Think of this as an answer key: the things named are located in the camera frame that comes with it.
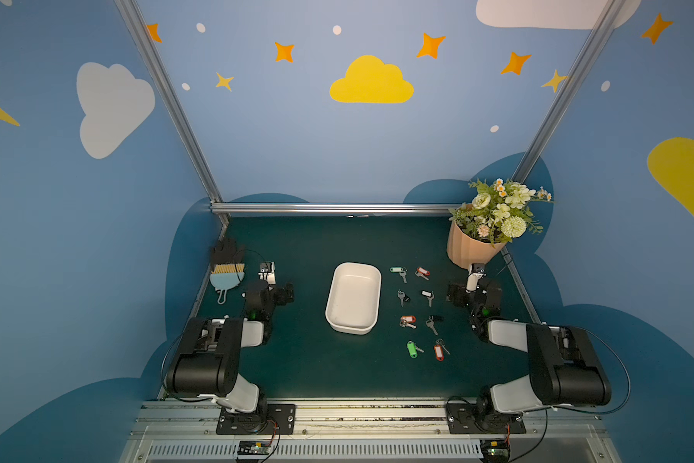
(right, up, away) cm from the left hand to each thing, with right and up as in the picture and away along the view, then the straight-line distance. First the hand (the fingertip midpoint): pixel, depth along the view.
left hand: (275, 276), depth 94 cm
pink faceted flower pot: (+65, +9, +3) cm, 66 cm away
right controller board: (+63, -43, -21) cm, 79 cm away
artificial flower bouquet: (+69, +21, -11) cm, 73 cm away
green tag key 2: (+44, -21, -8) cm, 50 cm away
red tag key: (+52, +1, +10) cm, 53 cm away
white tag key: (+53, -7, +4) cm, 54 cm away
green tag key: (+44, +1, +11) cm, 46 cm away
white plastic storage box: (+26, -8, +2) cm, 27 cm away
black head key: (+44, -8, +4) cm, 44 cm away
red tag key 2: (+53, -21, -8) cm, 57 cm away
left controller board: (0, -41, -23) cm, 47 cm away
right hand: (+65, -1, +1) cm, 65 cm away
